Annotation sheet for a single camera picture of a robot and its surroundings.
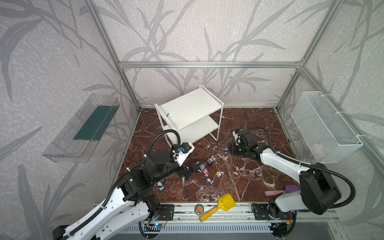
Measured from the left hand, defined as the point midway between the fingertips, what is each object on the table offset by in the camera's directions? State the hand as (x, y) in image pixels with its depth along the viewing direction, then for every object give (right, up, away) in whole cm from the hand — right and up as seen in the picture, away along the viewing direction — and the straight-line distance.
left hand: (195, 151), depth 64 cm
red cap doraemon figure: (+5, -16, +22) cm, 27 cm away
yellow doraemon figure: (+13, -17, +21) cm, 30 cm away
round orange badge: (+1, -32, +11) cm, 34 cm away
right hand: (+20, 0, +26) cm, 33 cm away
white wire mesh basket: (+57, +7, 0) cm, 58 cm away
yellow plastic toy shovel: (+15, -29, +12) cm, 35 cm away
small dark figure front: (+7, -20, +18) cm, 28 cm away
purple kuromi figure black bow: (+18, -5, +30) cm, 35 cm away
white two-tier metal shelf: (-2, +16, +8) cm, 18 cm away
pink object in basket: (+60, -2, +9) cm, 61 cm away
